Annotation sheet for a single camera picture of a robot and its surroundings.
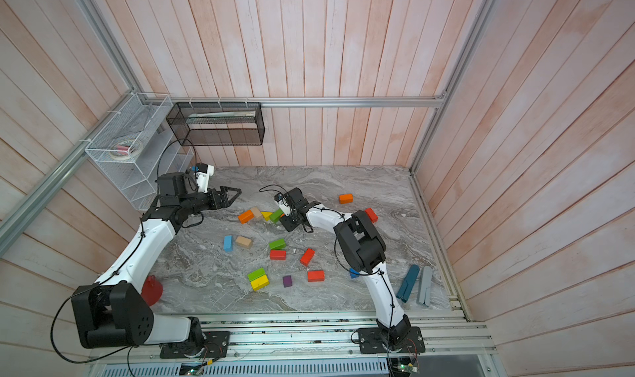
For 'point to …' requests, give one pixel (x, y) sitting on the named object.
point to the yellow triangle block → (266, 215)
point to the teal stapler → (408, 283)
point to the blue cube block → (355, 274)
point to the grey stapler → (424, 297)
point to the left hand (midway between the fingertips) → (233, 195)
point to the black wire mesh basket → (217, 123)
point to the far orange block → (346, 198)
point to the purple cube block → (287, 281)
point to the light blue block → (228, 243)
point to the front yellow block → (260, 283)
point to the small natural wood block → (244, 242)
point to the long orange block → (246, 217)
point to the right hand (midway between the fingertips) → (287, 217)
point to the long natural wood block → (256, 212)
